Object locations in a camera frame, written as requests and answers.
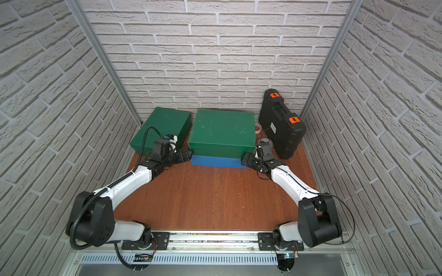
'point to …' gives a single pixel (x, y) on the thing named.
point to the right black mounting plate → (266, 241)
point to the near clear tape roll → (266, 140)
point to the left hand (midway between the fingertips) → (189, 150)
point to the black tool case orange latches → (280, 127)
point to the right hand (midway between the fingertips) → (250, 161)
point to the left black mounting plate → (159, 241)
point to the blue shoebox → (216, 161)
